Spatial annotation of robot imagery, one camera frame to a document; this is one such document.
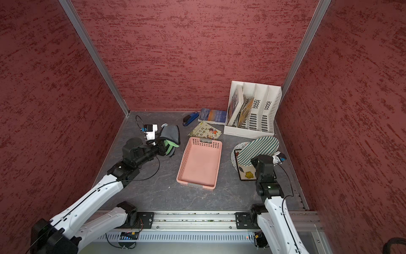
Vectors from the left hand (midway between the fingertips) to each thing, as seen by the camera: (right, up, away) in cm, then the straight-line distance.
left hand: (172, 141), depth 74 cm
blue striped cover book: (+21, +15, +43) cm, 50 cm away
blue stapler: (+3, +13, +37) cm, 39 cm away
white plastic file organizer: (+56, +10, +40) cm, 69 cm away
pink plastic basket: (+13, -16, +19) cm, 28 cm away
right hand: (+43, -9, +7) cm, 44 cm away
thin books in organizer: (+35, +22, +20) cm, 46 cm away
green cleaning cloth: (+1, +4, -8) cm, 9 cm away
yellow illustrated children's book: (+44, +17, +35) cm, 59 cm away
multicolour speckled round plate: (+38, -6, +26) cm, 46 cm away
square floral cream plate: (+39, -19, +14) cm, 46 cm away
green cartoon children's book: (+15, +4, +36) cm, 39 cm away
